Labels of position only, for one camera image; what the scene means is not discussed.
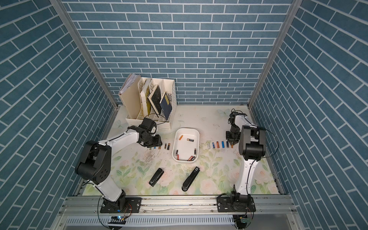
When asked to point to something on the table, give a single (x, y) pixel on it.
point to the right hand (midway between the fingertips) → (233, 143)
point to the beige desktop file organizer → (141, 97)
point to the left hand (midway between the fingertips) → (163, 144)
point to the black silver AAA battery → (165, 145)
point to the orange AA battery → (180, 137)
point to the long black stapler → (190, 179)
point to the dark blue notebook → (166, 106)
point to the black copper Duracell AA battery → (190, 140)
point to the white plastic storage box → (185, 147)
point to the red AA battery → (217, 144)
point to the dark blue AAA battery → (227, 144)
